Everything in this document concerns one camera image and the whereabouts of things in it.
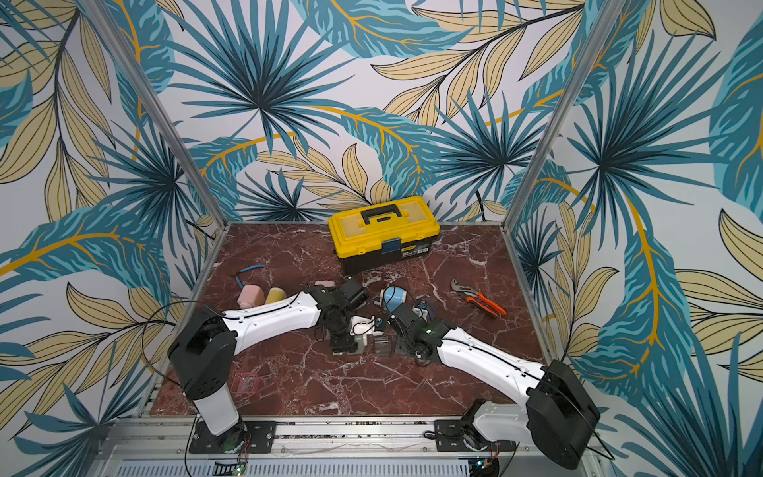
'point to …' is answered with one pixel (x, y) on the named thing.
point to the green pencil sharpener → (359, 339)
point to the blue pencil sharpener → (391, 297)
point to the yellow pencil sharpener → (275, 294)
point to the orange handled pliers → (478, 299)
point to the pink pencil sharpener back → (326, 283)
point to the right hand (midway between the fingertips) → (405, 344)
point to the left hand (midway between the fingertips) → (348, 338)
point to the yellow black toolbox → (377, 234)
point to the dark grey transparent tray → (381, 346)
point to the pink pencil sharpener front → (250, 296)
